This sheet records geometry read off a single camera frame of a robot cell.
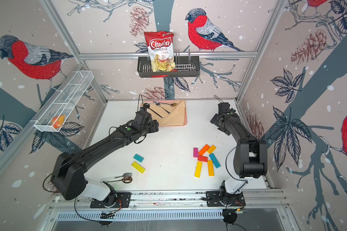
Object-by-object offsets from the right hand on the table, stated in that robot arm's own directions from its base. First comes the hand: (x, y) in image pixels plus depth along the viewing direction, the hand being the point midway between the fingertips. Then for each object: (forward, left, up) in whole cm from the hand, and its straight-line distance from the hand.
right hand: (219, 122), depth 94 cm
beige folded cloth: (+16, +37, -9) cm, 41 cm away
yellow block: (-28, +50, -11) cm, 58 cm away
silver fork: (-32, +57, -9) cm, 66 cm away
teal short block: (-22, +52, -10) cm, 57 cm away
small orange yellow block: (-14, +5, -10) cm, 18 cm away
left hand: (-7, +40, +9) cm, 41 cm away
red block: (-21, +11, -10) cm, 26 cm away
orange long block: (-26, +7, -10) cm, 29 cm away
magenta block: (-17, +16, -9) cm, 25 cm away
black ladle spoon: (+21, +54, -7) cm, 58 cm away
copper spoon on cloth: (+22, +33, -7) cm, 41 cm away
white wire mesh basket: (-3, +90, +21) cm, 93 cm away
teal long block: (-23, +4, -9) cm, 25 cm away
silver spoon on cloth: (+24, +45, -8) cm, 52 cm away
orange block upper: (-15, +10, -10) cm, 21 cm away
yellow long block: (-28, +15, -10) cm, 33 cm away
